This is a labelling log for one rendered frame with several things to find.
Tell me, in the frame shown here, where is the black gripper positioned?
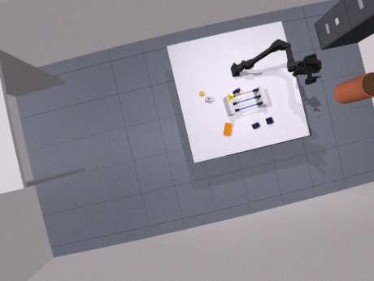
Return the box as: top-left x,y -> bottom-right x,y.
299,54 -> 321,85

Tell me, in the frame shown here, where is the orange rectangular block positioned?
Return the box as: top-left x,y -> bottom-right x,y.
224,123 -> 232,136

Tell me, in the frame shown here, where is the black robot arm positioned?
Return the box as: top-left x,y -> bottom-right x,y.
235,39 -> 322,77

